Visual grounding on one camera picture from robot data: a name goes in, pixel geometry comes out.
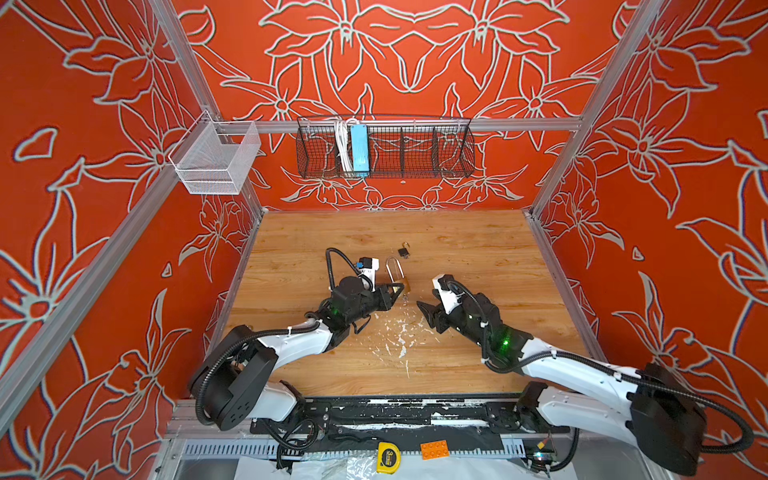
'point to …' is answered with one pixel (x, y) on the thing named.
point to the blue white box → (360, 151)
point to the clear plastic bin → (216, 157)
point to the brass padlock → (406, 286)
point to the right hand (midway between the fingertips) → (421, 297)
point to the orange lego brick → (434, 450)
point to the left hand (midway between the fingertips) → (404, 286)
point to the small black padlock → (404, 252)
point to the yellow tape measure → (388, 458)
